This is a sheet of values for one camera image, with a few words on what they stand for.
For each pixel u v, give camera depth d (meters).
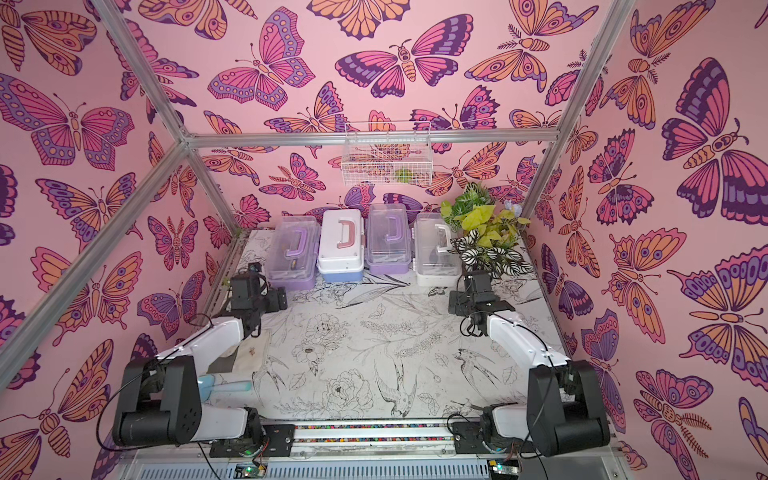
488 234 0.85
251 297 0.70
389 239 1.03
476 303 0.67
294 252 0.99
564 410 0.41
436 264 1.01
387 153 0.95
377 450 0.73
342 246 1.00
